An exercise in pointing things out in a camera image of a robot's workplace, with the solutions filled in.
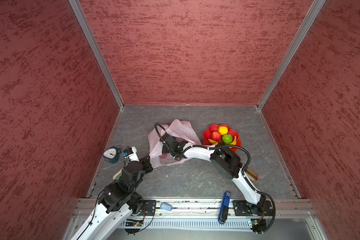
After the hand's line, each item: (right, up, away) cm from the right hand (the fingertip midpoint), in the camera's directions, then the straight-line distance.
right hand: (164, 147), depth 96 cm
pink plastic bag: (+12, +12, -8) cm, 19 cm away
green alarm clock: (-31, -3, -7) cm, 32 cm away
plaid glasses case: (+52, -14, -13) cm, 55 cm away
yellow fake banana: (+34, +3, +1) cm, 35 cm away
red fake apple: (+34, +7, -1) cm, 35 cm away
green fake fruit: (+41, +6, -1) cm, 42 cm away
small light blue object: (+4, -26, -22) cm, 34 cm away
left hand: (-4, -2, -21) cm, 21 cm away
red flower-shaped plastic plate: (+30, +9, +5) cm, 31 cm away
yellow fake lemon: (+39, +11, +3) cm, 41 cm away
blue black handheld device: (+32, -27, -26) cm, 49 cm away
